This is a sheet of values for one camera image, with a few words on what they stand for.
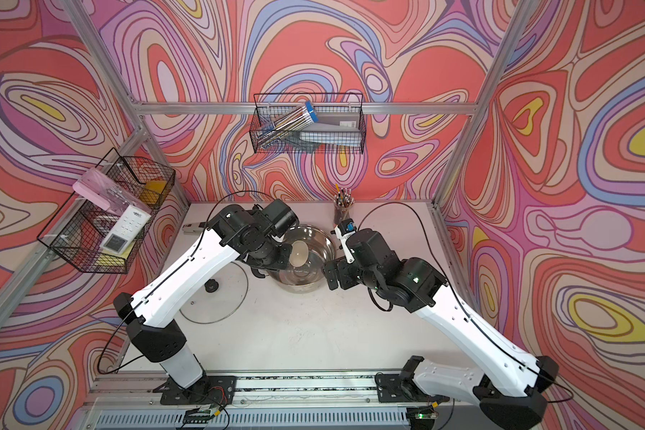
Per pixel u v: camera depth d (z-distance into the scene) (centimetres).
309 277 98
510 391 38
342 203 99
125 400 73
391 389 73
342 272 56
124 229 69
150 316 41
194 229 108
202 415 72
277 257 60
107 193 72
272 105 88
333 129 88
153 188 78
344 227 57
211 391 73
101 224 71
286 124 79
